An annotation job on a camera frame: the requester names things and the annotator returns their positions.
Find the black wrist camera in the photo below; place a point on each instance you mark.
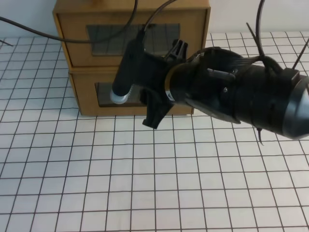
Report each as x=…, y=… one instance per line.
x=127, y=71

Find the brown shoebox drawer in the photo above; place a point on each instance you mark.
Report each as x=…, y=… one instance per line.
x=186, y=25

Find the lower brown shoebox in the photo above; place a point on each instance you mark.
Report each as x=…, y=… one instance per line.
x=92, y=86

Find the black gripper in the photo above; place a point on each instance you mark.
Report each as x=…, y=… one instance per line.
x=148, y=72

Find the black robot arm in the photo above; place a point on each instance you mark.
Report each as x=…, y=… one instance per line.
x=226, y=86

